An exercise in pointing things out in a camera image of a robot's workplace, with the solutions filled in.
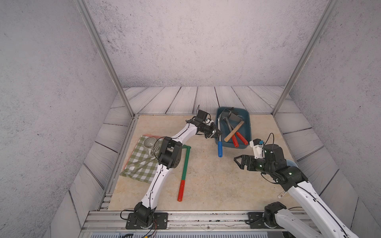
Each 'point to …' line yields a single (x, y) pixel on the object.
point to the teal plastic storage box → (244, 132)
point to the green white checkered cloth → (141, 164)
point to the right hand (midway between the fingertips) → (242, 159)
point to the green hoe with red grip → (181, 186)
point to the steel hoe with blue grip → (220, 143)
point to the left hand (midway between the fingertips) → (224, 133)
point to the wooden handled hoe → (231, 133)
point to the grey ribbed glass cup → (151, 145)
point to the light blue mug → (290, 163)
